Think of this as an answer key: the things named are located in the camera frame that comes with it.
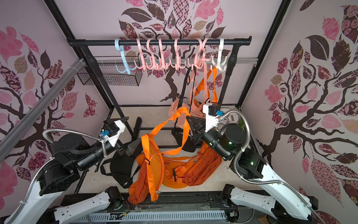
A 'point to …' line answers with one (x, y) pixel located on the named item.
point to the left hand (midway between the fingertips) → (135, 129)
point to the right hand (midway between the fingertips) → (188, 116)
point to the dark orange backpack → (139, 189)
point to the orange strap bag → (171, 137)
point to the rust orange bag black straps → (202, 167)
